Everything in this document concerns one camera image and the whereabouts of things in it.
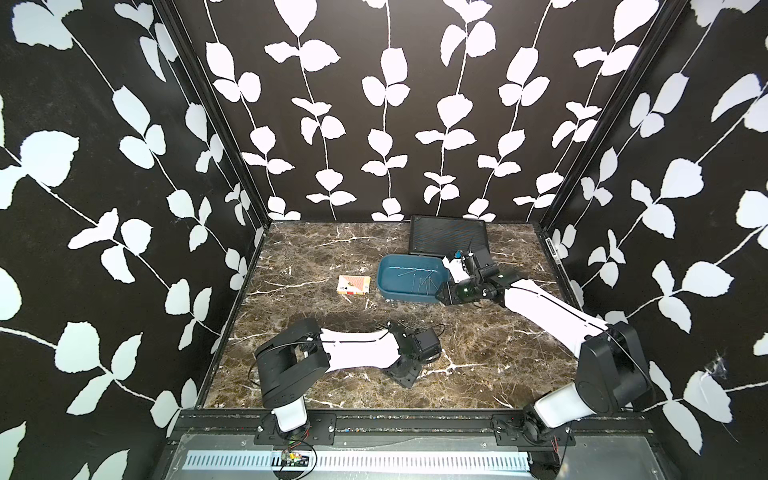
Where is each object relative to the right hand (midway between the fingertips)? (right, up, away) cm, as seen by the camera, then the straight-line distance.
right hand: (439, 289), depth 86 cm
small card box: (-27, 0, +15) cm, 31 cm away
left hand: (-10, -23, -3) cm, 25 cm away
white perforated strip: (-19, -39, -16) cm, 46 cm away
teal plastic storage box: (-7, +1, +17) cm, 19 cm away
